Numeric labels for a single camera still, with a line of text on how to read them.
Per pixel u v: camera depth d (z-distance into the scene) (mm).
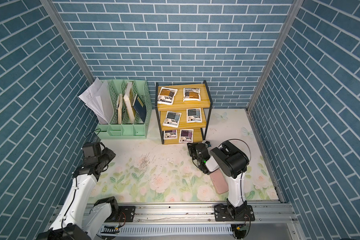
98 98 880
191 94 789
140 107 1083
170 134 1023
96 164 581
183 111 959
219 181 860
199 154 776
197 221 732
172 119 910
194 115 935
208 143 953
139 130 1070
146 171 887
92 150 607
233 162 527
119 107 937
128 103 933
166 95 777
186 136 1019
